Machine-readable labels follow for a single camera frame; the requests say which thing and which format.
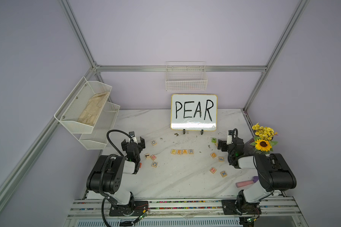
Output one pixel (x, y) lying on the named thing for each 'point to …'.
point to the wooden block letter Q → (154, 164)
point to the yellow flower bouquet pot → (264, 142)
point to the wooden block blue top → (154, 143)
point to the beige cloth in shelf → (92, 109)
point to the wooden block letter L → (147, 155)
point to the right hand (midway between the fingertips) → (223, 139)
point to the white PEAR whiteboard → (194, 112)
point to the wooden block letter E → (179, 152)
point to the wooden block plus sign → (216, 144)
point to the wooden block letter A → (184, 151)
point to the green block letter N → (213, 140)
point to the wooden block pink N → (153, 157)
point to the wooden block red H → (213, 170)
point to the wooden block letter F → (220, 159)
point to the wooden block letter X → (223, 173)
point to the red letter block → (140, 165)
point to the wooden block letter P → (173, 151)
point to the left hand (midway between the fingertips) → (133, 140)
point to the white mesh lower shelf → (98, 138)
